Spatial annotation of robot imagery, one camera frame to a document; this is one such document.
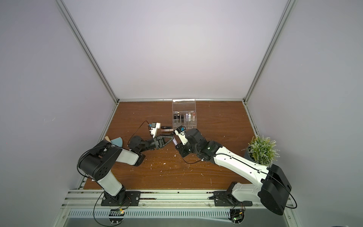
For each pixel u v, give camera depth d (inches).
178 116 39.7
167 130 39.6
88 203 28.7
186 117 40.2
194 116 40.5
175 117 39.9
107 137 38.2
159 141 28.5
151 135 29.8
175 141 29.9
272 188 15.1
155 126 29.4
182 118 40.6
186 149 25.3
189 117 40.2
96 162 18.7
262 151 28.6
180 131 26.5
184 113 40.2
